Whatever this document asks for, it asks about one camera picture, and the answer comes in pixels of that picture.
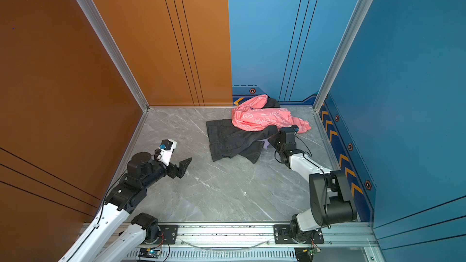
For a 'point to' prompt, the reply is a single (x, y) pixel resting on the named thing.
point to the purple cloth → (266, 144)
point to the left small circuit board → (149, 253)
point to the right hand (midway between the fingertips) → (270, 135)
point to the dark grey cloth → (226, 139)
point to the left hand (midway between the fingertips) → (181, 152)
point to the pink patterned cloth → (252, 115)
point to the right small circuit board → (304, 254)
